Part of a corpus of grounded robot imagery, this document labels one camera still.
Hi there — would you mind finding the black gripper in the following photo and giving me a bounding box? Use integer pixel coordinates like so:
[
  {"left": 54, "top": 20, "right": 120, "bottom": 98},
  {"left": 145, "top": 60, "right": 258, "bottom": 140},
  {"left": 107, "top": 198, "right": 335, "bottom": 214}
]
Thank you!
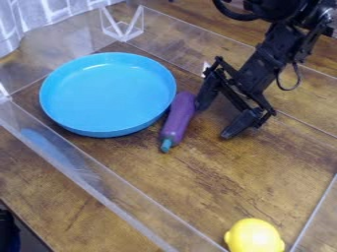
[{"left": 194, "top": 23, "right": 307, "bottom": 140}]

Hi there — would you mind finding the purple toy eggplant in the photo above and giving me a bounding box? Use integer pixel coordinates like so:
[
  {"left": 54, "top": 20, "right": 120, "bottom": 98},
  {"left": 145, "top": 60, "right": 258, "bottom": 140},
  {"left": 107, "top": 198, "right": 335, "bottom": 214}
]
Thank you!
[{"left": 160, "top": 92, "right": 195, "bottom": 153}]

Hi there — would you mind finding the blue round tray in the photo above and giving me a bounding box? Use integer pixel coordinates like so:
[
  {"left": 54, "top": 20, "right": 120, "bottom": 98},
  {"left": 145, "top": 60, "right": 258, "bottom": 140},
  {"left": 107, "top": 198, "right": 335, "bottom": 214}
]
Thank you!
[{"left": 40, "top": 52, "right": 176, "bottom": 138}]

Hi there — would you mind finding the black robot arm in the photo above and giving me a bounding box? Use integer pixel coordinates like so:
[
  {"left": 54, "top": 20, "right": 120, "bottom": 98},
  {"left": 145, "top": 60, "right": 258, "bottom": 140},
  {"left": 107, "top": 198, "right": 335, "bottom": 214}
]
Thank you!
[{"left": 195, "top": 0, "right": 337, "bottom": 139}]

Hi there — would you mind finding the yellow toy lemon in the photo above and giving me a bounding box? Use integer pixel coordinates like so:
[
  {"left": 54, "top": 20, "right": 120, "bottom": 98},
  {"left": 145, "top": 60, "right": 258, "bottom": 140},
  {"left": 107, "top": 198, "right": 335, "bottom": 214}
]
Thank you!
[{"left": 223, "top": 219, "right": 286, "bottom": 252}]

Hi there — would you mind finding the grey patterned curtain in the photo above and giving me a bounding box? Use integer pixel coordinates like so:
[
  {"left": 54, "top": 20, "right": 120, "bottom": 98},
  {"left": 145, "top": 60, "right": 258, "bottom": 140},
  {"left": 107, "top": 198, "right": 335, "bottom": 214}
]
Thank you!
[{"left": 0, "top": 0, "right": 124, "bottom": 58}]

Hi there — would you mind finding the clear acrylic corner bracket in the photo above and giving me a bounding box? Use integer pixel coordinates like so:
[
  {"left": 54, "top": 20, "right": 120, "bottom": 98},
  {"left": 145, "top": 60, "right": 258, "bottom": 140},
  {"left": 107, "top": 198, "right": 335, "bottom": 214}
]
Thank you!
[{"left": 100, "top": 6, "right": 143, "bottom": 42}]

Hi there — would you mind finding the clear acrylic enclosure wall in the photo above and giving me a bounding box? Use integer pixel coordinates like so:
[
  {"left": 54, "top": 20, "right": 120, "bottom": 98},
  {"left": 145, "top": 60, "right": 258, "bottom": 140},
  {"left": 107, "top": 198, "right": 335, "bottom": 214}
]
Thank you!
[{"left": 0, "top": 0, "right": 337, "bottom": 252}]

